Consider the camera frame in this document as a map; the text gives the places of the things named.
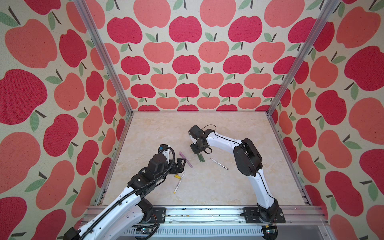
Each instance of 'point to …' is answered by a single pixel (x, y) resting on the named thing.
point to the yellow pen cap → (178, 177)
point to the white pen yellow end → (176, 187)
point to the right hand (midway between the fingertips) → (198, 148)
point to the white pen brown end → (219, 163)
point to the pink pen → (188, 163)
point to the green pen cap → (201, 157)
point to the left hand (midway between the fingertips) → (182, 162)
